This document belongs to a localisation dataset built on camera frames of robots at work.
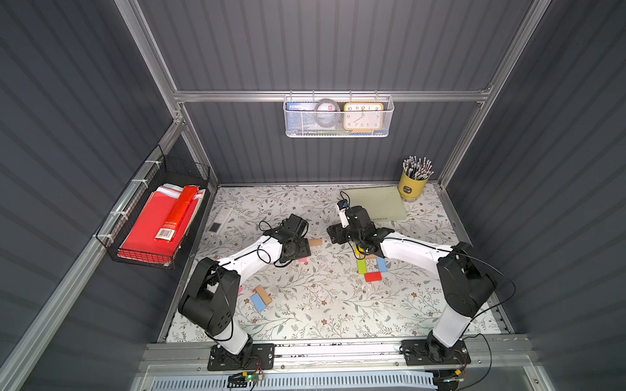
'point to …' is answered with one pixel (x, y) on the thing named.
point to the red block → (375, 276)
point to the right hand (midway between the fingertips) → (334, 227)
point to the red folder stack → (141, 243)
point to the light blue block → (381, 264)
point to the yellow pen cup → (413, 178)
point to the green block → (362, 266)
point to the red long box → (177, 213)
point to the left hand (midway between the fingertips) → (303, 252)
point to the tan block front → (263, 294)
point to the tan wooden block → (372, 257)
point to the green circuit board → (256, 376)
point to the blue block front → (258, 303)
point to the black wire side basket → (165, 170)
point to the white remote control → (220, 220)
